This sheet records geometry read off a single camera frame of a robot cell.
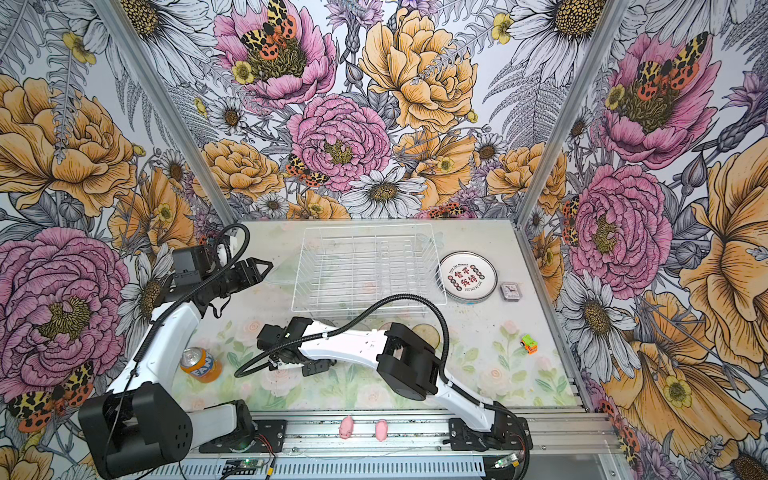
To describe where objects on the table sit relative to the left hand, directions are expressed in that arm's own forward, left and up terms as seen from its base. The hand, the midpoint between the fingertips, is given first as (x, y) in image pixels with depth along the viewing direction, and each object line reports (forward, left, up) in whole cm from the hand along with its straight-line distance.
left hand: (265, 276), depth 82 cm
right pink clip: (-34, -31, -18) cm, 49 cm away
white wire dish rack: (+16, -23, -18) cm, 33 cm away
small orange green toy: (-14, -74, -16) cm, 77 cm away
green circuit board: (-40, +1, -19) cm, 45 cm away
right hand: (-16, -16, -15) cm, 27 cm away
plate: (+11, -59, -16) cm, 62 cm away
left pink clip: (-33, -22, -18) cm, 44 cm away
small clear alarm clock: (+5, -73, -17) cm, 75 cm away
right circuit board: (-40, -62, -19) cm, 76 cm away
